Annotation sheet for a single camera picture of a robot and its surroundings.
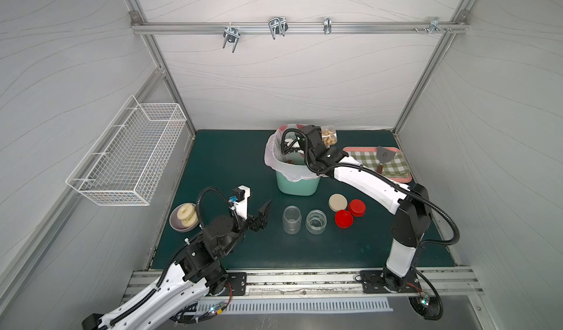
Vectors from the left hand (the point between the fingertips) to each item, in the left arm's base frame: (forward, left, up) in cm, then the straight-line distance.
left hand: (262, 199), depth 70 cm
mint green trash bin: (+16, -16, -17) cm, 28 cm away
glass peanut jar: (+2, -20, -22) cm, 30 cm away
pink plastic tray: (+23, -60, -23) cm, 68 cm away
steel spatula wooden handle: (+36, -56, -20) cm, 69 cm away
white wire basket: (+8, +42, +9) cm, 44 cm away
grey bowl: (+1, +32, -17) cm, 36 cm away
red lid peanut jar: (+22, -23, +8) cm, 33 cm away
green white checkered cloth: (+30, -61, -21) cm, 71 cm away
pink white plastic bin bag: (+12, -10, +1) cm, 16 cm away
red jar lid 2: (+6, -36, -17) cm, 41 cm away
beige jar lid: (+11, -30, -22) cm, 39 cm away
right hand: (+25, -19, +8) cm, 33 cm away
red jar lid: (+3, -31, -20) cm, 37 cm away
